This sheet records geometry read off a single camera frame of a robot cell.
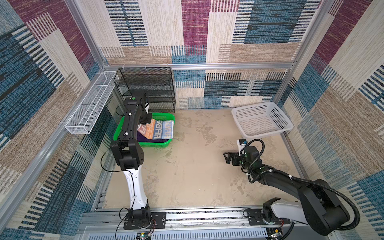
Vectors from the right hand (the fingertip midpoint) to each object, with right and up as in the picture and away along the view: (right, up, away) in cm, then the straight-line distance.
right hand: (230, 155), depth 90 cm
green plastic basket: (-45, +24, +20) cm, 55 cm away
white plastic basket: (+28, +21, +23) cm, 41 cm away
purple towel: (-53, +10, 0) cm, 54 cm away
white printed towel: (-44, +15, +6) cm, 47 cm away
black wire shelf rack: (-48, +48, +18) cm, 70 cm away
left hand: (-52, +21, +2) cm, 56 cm away
